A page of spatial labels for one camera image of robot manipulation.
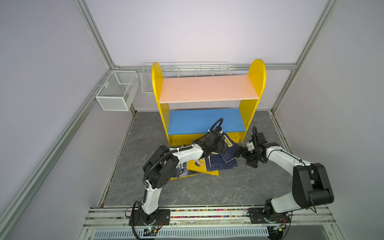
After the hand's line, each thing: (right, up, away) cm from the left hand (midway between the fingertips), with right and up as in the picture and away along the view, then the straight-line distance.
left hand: (221, 145), depth 92 cm
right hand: (+11, -9, -2) cm, 14 cm away
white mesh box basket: (-69, +36, +10) cm, 79 cm away
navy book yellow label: (+4, -1, -8) cm, 9 cm away
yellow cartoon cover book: (-14, -11, -8) cm, 19 cm away
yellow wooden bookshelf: (-19, +28, +37) cm, 50 cm away
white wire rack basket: (-24, +48, +3) cm, 54 cm away
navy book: (-4, -9, -5) cm, 11 cm away
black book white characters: (-25, -14, -9) cm, 30 cm away
